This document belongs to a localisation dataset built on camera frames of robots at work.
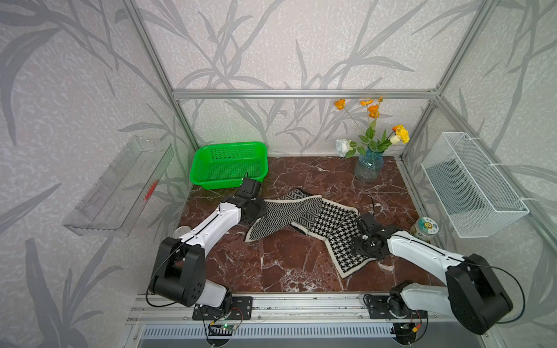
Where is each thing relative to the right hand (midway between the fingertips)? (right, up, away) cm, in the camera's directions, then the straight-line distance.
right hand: (358, 249), depth 88 cm
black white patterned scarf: (-13, +11, +8) cm, 19 cm away
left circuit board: (-50, -21, -16) cm, 57 cm away
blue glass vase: (+9, +34, +15) cm, 38 cm away
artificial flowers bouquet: (+10, +47, +11) cm, 49 cm away
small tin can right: (+25, +9, -3) cm, 27 cm away
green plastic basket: (-64, +36, +28) cm, 78 cm away
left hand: (-39, +16, 0) cm, 42 cm away
